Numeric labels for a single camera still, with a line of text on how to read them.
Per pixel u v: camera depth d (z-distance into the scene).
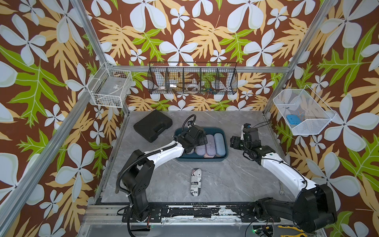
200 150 0.91
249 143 0.65
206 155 0.92
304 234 0.68
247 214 0.73
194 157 0.94
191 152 0.92
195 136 0.68
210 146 0.93
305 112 0.82
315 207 0.40
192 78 0.97
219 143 0.93
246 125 0.76
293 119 0.80
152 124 1.06
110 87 0.85
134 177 0.46
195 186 0.80
